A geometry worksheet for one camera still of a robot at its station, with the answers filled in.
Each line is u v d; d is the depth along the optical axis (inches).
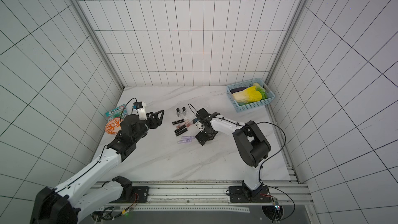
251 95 41.5
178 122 38.4
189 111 34.4
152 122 27.2
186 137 36.3
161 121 28.9
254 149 19.0
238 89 43.6
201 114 30.0
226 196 28.6
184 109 38.5
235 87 44.8
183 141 35.5
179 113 39.2
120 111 40.6
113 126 37.5
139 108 26.4
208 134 31.2
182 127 37.6
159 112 29.1
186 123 38.5
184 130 37.3
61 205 14.8
